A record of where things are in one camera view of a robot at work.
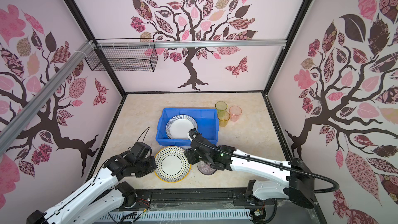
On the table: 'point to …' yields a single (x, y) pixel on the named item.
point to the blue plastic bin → (207, 121)
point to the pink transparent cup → (235, 111)
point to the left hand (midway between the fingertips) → (156, 169)
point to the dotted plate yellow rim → (171, 164)
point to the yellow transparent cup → (223, 116)
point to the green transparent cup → (221, 106)
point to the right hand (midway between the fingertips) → (187, 150)
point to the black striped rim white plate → (178, 126)
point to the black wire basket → (124, 54)
